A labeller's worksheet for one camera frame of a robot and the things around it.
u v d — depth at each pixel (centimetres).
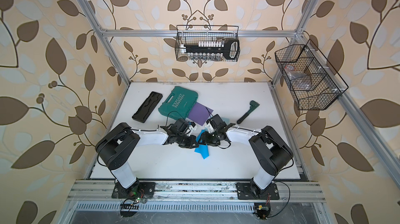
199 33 90
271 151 46
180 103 102
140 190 73
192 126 86
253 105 105
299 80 70
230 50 84
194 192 75
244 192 73
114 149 47
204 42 81
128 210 68
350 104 57
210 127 86
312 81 73
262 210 72
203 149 86
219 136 68
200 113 105
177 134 76
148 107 105
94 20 86
